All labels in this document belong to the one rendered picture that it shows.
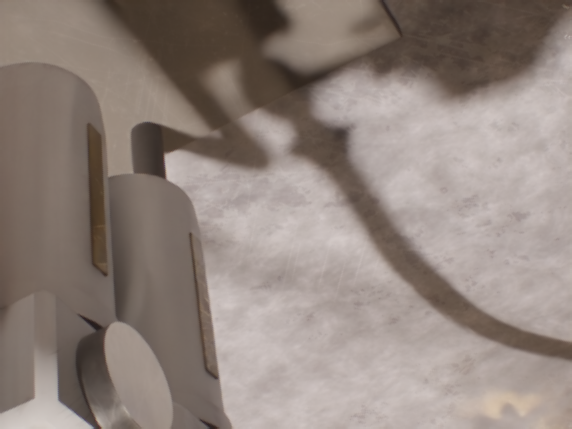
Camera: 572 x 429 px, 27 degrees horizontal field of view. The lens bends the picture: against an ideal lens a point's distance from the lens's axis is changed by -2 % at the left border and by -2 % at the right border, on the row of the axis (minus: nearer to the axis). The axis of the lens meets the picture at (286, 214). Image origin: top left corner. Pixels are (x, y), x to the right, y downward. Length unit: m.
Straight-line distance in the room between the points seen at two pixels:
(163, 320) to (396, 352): 0.65
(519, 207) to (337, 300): 0.19
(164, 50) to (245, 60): 0.06
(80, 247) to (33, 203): 0.03
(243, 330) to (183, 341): 0.57
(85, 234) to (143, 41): 0.38
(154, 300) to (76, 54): 0.34
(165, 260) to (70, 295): 0.13
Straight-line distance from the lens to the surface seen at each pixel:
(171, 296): 0.59
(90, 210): 0.54
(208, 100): 0.93
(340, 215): 1.05
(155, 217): 0.63
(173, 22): 0.88
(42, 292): 0.47
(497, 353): 1.26
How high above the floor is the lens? 0.71
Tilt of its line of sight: 43 degrees down
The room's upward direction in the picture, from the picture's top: 169 degrees clockwise
